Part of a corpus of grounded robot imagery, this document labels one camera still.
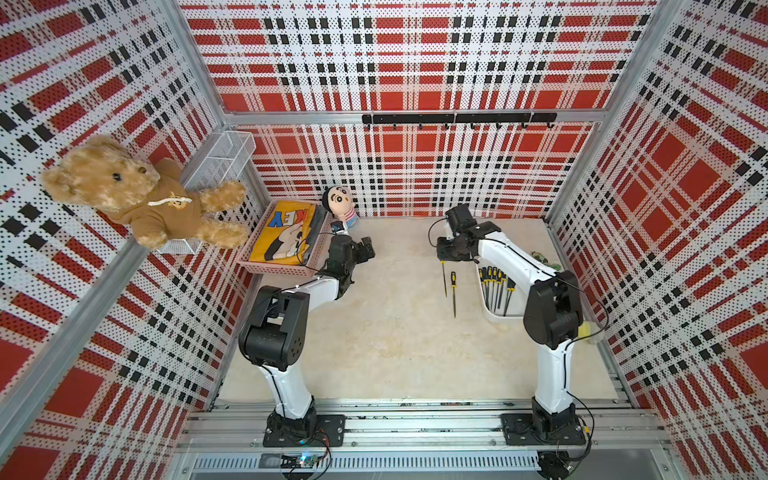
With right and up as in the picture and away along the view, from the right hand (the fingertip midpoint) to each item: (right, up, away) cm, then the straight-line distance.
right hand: (447, 250), depth 95 cm
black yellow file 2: (+13, -12, +6) cm, 19 cm away
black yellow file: (+4, -13, +7) cm, 15 cm away
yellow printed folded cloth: (-58, +5, +12) cm, 59 cm away
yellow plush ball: (+39, -24, -9) cm, 46 cm away
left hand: (-27, +3, +3) cm, 28 cm away
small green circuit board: (-37, -50, -26) cm, 67 cm away
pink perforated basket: (-52, -7, +6) cm, 53 cm away
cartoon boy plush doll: (-38, +19, +13) cm, 44 cm away
